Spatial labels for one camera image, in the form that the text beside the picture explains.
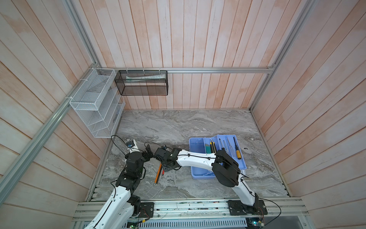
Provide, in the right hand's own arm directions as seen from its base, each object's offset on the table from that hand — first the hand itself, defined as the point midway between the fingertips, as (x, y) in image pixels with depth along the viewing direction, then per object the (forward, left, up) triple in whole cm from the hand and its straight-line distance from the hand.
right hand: (167, 166), depth 89 cm
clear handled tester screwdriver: (+9, -39, +10) cm, 41 cm away
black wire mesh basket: (+53, +21, +25) cm, 63 cm away
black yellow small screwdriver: (+12, -34, +10) cm, 37 cm away
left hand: (+4, +14, +13) cm, 20 cm away
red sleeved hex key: (-4, +2, +1) cm, 5 cm away
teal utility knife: (+9, -26, +7) cm, 28 cm away
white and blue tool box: (+16, -20, 0) cm, 26 cm away
